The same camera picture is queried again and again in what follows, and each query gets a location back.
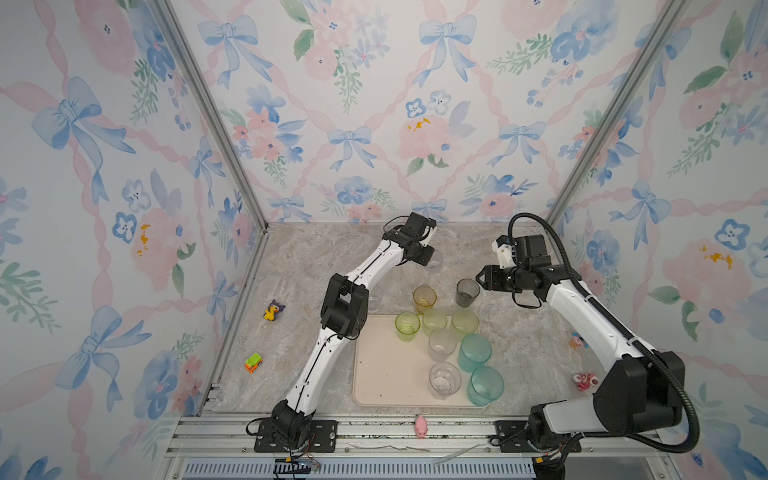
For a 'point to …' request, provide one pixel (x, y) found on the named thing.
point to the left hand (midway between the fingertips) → (428, 251)
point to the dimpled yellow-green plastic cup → (465, 320)
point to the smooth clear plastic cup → (444, 379)
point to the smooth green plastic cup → (407, 324)
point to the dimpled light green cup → (434, 321)
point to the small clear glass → (375, 302)
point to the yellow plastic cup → (424, 297)
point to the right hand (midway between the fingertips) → (484, 275)
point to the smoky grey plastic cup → (466, 291)
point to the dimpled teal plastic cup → (486, 384)
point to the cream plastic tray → (389, 371)
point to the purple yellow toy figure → (272, 309)
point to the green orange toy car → (253, 362)
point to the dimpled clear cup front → (442, 342)
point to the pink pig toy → (421, 427)
